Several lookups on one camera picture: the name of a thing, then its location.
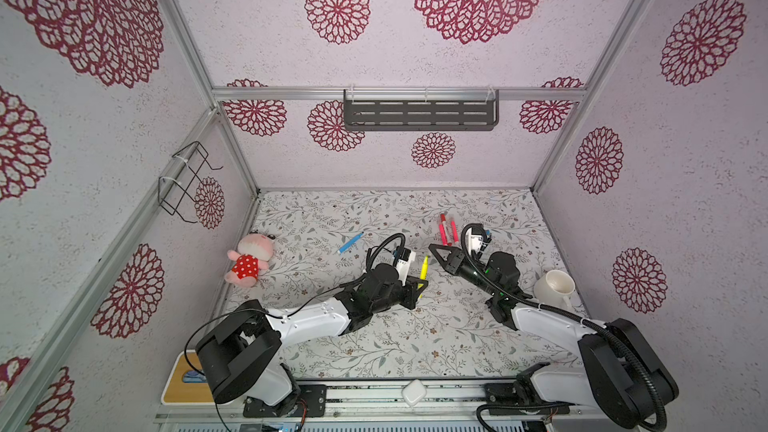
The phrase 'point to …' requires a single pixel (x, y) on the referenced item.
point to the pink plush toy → (254, 252)
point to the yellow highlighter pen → (424, 269)
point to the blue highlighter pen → (351, 242)
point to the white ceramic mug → (554, 287)
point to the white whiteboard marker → (443, 218)
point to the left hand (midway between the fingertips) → (425, 287)
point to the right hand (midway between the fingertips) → (430, 245)
